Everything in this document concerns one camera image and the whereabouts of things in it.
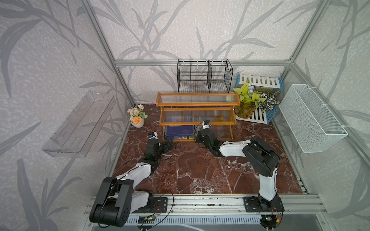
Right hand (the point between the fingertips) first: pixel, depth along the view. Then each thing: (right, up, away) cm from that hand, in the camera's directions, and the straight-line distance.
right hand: (197, 131), depth 96 cm
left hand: (-19, -6, -6) cm, 21 cm away
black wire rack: (+5, +39, +8) cm, 41 cm away
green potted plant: (+36, +18, +3) cm, 40 cm away
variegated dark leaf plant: (+46, +23, -7) cm, 52 cm away
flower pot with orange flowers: (-42, +10, +3) cm, 43 cm away
